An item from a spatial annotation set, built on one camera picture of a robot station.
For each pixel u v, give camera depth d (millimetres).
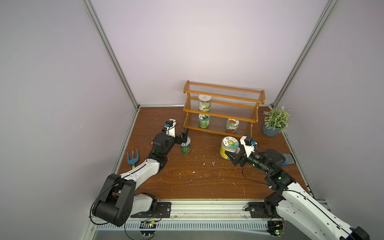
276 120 888
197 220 710
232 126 968
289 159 924
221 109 988
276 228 678
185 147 861
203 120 1004
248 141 600
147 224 722
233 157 656
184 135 746
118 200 416
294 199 502
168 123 707
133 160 919
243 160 632
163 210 731
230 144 698
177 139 756
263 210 719
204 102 918
